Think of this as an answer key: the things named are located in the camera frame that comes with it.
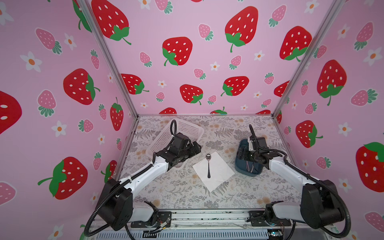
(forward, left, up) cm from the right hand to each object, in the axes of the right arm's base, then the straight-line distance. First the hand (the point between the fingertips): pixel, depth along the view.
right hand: (243, 153), depth 90 cm
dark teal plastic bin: (-5, -5, -9) cm, 11 cm away
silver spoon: (-1, +21, -6) cm, 22 cm away
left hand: (-5, +27, +8) cm, 29 cm away
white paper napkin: (-10, +13, -8) cm, 18 cm away
